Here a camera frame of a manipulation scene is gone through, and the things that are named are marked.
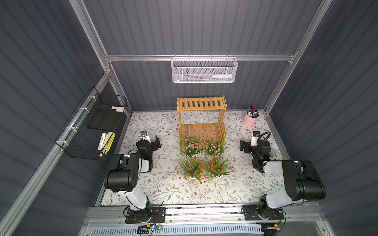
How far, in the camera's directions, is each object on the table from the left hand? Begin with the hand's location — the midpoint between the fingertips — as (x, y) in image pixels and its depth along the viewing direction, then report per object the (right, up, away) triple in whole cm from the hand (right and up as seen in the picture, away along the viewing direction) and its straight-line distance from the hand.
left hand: (148, 138), depth 94 cm
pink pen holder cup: (+71, +11, +13) cm, 73 cm away
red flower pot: (+42, -13, -19) cm, 48 cm away
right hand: (+67, -1, -1) cm, 67 cm away
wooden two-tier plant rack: (+39, +3, +14) cm, 41 cm away
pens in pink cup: (+71, +17, +8) cm, 74 cm away
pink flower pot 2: (+41, -5, -12) cm, 43 cm away
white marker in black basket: (-14, -1, -27) cm, 30 cm away
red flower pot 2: (+30, -15, -19) cm, 38 cm away
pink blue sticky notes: (-14, +18, -10) cm, 25 cm away
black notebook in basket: (-16, +12, -18) cm, 27 cm away
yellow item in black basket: (-11, 0, -25) cm, 27 cm away
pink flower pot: (+28, -5, -12) cm, 31 cm away
